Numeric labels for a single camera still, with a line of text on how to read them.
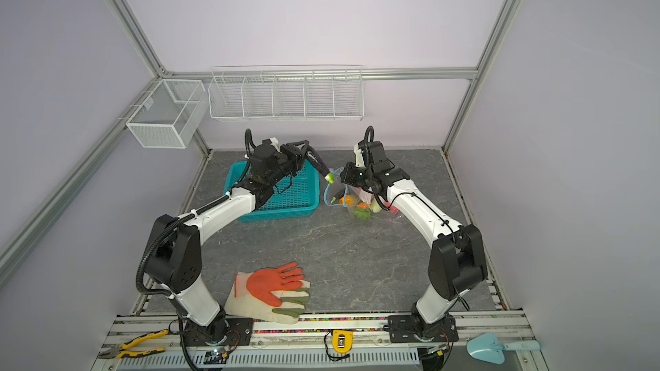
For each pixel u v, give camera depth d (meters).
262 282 0.81
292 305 0.78
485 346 0.72
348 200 0.91
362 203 0.91
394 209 0.59
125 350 0.71
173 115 1.00
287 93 0.99
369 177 0.64
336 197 0.91
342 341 0.71
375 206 0.96
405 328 0.74
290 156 0.73
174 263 0.47
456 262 0.45
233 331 0.73
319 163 0.83
